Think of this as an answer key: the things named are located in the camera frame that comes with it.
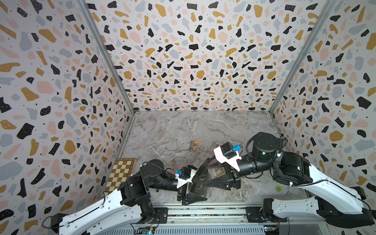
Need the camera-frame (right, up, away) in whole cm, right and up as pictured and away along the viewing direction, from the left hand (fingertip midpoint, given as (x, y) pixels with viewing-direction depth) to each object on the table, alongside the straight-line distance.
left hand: (206, 187), depth 51 cm
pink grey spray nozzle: (+11, +8, +49) cm, 51 cm away
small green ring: (+42, -14, +31) cm, 54 cm away
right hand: (-1, +7, -8) cm, 11 cm away
